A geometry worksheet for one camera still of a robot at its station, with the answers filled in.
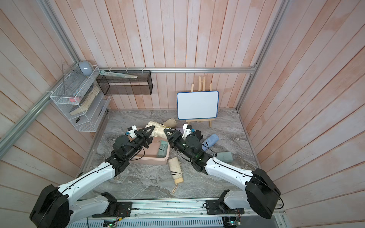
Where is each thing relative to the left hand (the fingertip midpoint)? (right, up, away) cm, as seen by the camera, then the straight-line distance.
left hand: (156, 129), depth 73 cm
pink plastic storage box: (-8, -18, +15) cm, 25 cm away
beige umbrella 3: (+10, -25, +12) cm, 30 cm away
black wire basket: (-16, +32, +33) cm, 49 cm away
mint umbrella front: (+1, -14, +19) cm, 24 cm away
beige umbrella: (+6, +3, +34) cm, 34 cm away
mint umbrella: (+44, -19, +19) cm, 51 cm away
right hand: (+4, -1, -2) cm, 4 cm away
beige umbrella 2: (+1, -1, -2) cm, 3 cm away
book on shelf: (-41, +14, +5) cm, 44 cm away
